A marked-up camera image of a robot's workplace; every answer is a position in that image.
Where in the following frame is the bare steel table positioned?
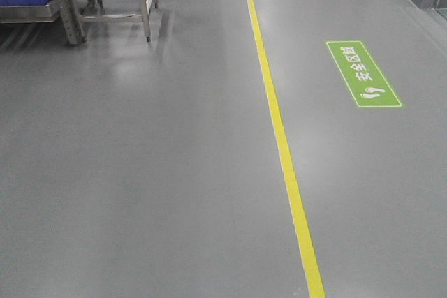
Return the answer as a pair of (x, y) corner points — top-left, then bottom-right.
(78, 0), (160, 43)

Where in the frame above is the steel rack with perforated posts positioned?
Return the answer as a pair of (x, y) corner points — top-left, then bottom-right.
(0, 0), (87, 47)

